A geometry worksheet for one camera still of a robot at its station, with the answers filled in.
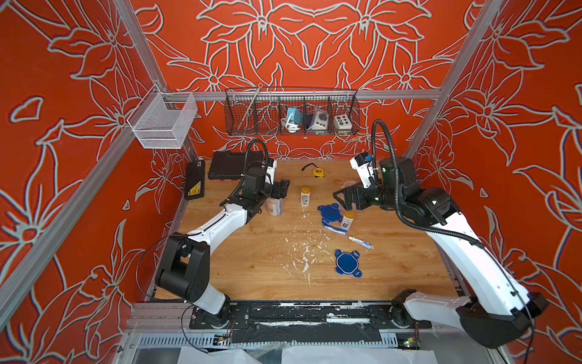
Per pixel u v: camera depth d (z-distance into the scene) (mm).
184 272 434
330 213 978
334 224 951
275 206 933
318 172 1134
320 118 914
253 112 1007
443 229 411
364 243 883
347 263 840
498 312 372
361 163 568
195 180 1096
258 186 671
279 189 770
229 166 1218
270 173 755
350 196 579
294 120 853
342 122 944
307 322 728
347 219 876
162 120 936
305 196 964
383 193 530
